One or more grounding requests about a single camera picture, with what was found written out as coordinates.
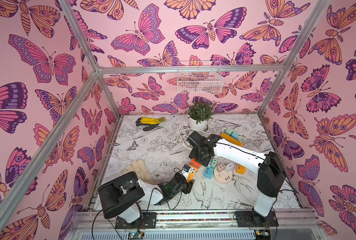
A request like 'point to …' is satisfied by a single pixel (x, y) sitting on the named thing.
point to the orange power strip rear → (231, 139)
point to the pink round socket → (223, 176)
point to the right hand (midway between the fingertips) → (190, 162)
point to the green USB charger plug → (213, 163)
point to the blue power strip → (209, 170)
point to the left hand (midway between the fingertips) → (191, 178)
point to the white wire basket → (200, 77)
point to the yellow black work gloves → (149, 123)
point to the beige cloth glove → (138, 167)
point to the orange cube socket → (195, 164)
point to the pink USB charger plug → (220, 168)
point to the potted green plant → (198, 114)
